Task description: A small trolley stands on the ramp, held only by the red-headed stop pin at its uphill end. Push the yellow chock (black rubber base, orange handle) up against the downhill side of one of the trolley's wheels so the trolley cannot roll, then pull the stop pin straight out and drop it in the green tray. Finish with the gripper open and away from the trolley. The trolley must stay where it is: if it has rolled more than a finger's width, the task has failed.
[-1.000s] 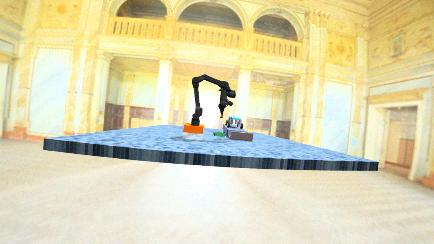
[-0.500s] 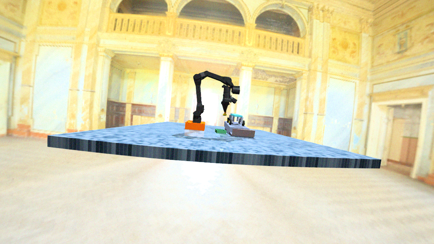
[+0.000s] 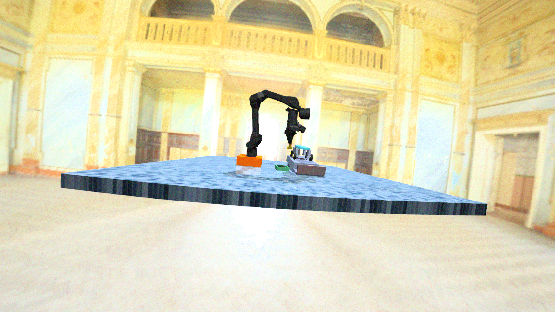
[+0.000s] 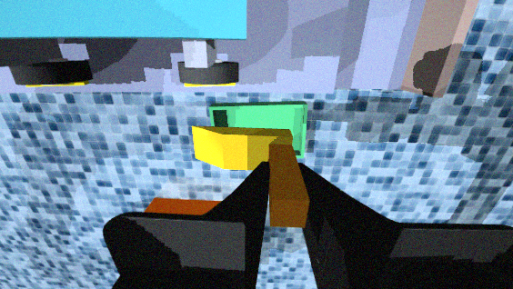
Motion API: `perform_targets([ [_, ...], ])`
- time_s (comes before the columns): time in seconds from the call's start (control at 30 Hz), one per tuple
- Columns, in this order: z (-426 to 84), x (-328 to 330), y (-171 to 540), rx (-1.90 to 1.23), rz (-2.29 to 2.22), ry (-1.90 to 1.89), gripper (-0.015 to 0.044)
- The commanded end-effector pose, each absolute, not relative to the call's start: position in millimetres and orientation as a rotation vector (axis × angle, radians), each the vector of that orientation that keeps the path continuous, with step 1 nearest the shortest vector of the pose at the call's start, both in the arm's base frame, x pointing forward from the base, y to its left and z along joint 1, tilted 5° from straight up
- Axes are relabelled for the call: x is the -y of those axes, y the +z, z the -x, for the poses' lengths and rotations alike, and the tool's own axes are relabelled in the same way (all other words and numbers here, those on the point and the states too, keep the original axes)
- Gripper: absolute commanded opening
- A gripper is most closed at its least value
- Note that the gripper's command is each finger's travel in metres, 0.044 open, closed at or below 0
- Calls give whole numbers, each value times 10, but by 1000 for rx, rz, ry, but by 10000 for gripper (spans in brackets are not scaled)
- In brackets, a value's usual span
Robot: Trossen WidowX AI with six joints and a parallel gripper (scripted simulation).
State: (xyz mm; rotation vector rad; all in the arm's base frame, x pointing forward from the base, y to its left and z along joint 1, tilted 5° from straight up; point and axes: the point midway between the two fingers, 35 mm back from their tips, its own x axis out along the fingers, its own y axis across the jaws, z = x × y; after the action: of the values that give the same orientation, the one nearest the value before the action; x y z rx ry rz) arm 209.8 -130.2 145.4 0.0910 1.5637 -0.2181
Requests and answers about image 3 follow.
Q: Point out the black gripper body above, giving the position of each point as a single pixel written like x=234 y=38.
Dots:
x=292 y=125

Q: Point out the green tray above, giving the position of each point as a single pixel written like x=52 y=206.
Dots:
x=282 y=167

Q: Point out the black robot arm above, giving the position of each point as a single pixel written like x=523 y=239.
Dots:
x=255 y=101

